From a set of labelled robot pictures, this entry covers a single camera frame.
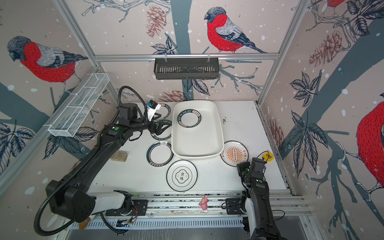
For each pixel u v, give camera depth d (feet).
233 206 2.42
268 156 2.94
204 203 2.38
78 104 2.56
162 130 2.22
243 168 2.54
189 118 3.64
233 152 3.03
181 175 2.74
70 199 1.24
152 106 2.09
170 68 3.51
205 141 3.21
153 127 2.15
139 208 2.40
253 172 2.16
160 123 2.18
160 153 3.06
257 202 1.74
